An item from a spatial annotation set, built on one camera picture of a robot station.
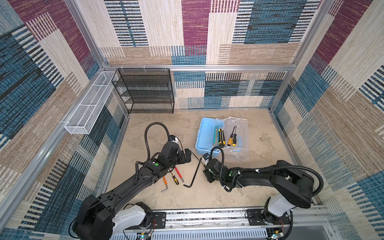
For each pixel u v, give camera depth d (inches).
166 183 33.5
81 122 34.7
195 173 35.0
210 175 30.4
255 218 28.7
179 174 34.5
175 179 33.5
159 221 29.0
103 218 15.1
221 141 36.1
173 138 28.7
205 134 41.5
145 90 43.5
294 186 17.7
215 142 36.1
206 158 31.2
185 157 29.2
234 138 35.2
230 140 35.0
